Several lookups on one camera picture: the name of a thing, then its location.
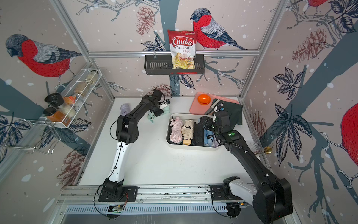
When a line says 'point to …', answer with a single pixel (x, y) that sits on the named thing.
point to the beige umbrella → (187, 130)
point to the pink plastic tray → (196, 108)
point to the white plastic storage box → (184, 146)
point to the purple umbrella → (215, 143)
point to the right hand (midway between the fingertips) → (206, 118)
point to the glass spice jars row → (83, 89)
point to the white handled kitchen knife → (211, 108)
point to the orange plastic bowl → (204, 99)
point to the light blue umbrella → (208, 137)
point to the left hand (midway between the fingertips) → (160, 108)
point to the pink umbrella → (176, 134)
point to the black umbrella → (198, 135)
